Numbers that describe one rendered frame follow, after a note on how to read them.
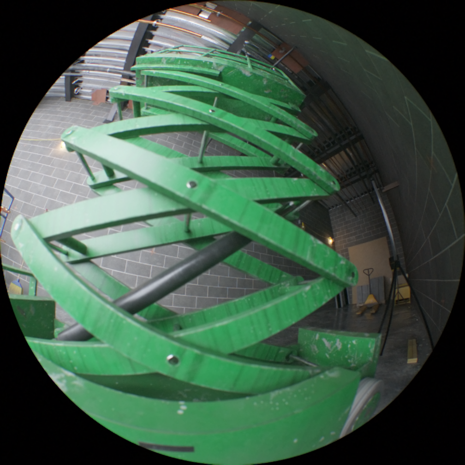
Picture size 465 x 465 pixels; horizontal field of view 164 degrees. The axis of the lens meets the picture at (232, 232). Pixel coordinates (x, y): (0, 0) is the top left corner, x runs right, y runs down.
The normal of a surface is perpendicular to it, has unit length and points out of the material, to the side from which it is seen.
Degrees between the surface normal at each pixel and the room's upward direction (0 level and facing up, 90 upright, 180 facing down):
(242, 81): 180
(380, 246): 90
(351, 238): 90
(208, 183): 90
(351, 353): 90
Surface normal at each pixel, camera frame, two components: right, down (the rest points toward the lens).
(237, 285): 0.55, -0.28
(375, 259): -0.84, -0.23
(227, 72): -0.04, 0.93
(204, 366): 0.29, -0.33
